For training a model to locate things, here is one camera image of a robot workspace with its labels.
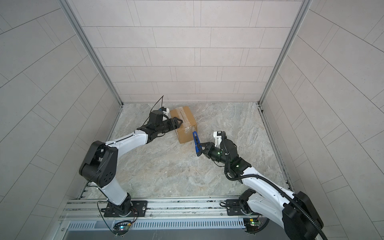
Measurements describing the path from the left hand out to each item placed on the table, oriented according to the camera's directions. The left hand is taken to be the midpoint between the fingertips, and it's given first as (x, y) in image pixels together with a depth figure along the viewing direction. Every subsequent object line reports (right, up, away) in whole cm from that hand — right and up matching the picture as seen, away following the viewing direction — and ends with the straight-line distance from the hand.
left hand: (183, 120), depth 89 cm
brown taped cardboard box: (+1, -6, -4) cm, 8 cm away
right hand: (+8, -13, -15) cm, 22 cm away
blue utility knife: (+8, -10, -13) cm, 18 cm away
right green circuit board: (+34, -47, -21) cm, 62 cm away
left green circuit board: (-25, -47, -24) cm, 58 cm away
